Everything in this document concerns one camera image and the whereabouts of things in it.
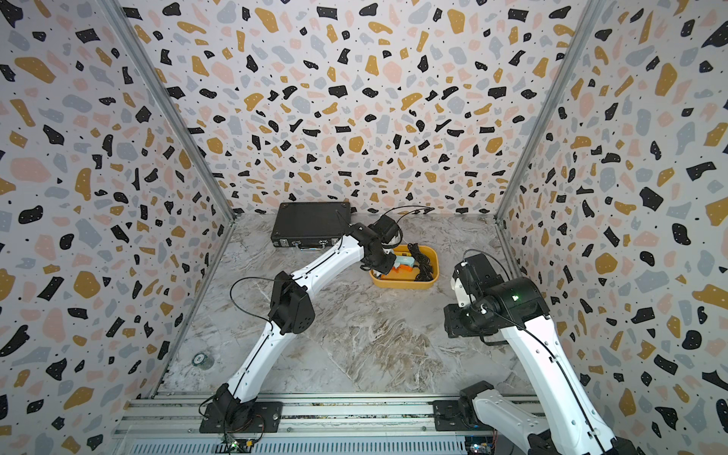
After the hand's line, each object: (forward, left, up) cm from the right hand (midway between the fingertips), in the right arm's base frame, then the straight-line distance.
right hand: (453, 325), depth 67 cm
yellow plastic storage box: (+26, +11, -20) cm, 35 cm away
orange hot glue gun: (+29, +11, -18) cm, 36 cm away
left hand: (+27, +15, -13) cm, 33 cm away
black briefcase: (+51, +48, -19) cm, 73 cm away
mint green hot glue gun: (+28, +11, -12) cm, 32 cm away
